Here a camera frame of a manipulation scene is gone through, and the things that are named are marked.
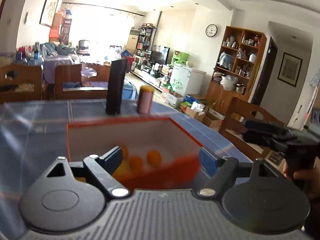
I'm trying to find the wooden chair right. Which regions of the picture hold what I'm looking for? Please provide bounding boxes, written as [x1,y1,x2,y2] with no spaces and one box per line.
[219,96,286,161]

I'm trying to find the person's hand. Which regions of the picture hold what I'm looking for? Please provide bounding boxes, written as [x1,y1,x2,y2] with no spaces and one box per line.
[283,158,319,199]

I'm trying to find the wooden shelf cabinet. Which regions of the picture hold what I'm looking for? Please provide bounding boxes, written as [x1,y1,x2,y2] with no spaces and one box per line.
[206,26,267,113]

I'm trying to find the television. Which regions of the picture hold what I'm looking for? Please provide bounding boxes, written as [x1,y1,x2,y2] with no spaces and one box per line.
[150,45,170,64]

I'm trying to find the small framed picture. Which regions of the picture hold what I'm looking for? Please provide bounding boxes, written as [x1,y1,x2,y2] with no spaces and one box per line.
[277,53,303,87]

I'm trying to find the orange tangerine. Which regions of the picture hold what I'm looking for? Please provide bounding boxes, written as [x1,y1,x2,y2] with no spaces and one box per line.
[146,150,162,167]

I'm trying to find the white small freezer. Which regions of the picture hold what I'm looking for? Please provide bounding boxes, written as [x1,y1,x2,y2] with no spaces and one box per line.
[170,63,206,96]

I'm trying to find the wooden chair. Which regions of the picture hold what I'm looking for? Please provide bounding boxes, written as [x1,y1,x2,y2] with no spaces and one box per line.
[1,64,42,103]
[54,63,111,100]
[219,96,286,161]

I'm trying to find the tall black cylinder bottle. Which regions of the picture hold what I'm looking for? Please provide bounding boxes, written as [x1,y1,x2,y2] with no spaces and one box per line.
[106,59,127,115]

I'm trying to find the wall clock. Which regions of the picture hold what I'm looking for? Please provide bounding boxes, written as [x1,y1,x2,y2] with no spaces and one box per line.
[205,24,218,38]

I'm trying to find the yellow pear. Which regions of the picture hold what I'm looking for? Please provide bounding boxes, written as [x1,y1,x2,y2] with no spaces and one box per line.
[112,160,132,179]

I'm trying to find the wooden chair middle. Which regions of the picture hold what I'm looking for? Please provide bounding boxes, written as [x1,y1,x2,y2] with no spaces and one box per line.
[54,63,111,100]

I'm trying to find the blue checkered tablecloth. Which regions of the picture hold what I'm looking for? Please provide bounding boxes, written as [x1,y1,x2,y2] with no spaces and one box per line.
[1,99,248,239]

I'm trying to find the framed wall painting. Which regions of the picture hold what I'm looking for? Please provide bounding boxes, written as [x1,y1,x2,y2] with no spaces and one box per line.
[40,0,59,28]

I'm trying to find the pink thermos yellow lid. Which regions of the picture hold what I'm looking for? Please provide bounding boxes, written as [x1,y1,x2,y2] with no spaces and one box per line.
[137,85,155,115]

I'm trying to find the orange cardboard box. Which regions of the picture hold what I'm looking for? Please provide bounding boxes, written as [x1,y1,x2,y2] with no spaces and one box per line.
[67,116,203,191]

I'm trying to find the wooden chair left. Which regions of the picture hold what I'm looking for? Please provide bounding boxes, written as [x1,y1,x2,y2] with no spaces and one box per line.
[1,64,42,103]

